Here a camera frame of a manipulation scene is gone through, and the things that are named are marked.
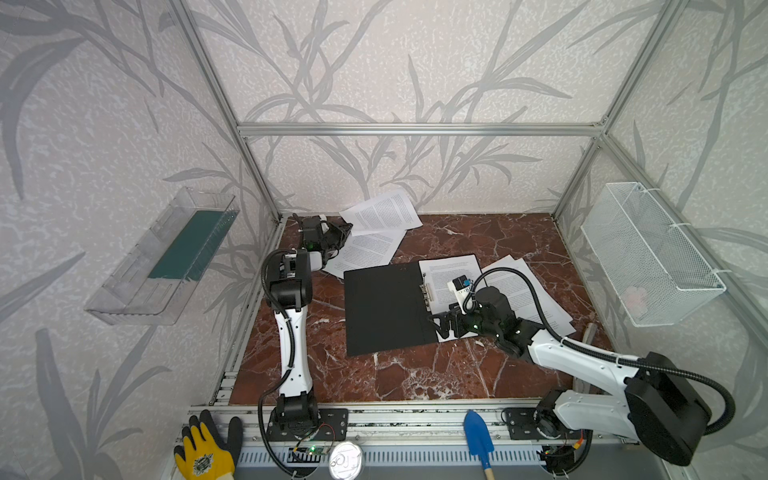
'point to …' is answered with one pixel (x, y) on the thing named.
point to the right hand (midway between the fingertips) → (439, 304)
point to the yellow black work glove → (203, 452)
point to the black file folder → (386, 309)
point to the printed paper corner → (390, 212)
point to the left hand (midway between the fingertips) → (357, 213)
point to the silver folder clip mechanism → (427, 293)
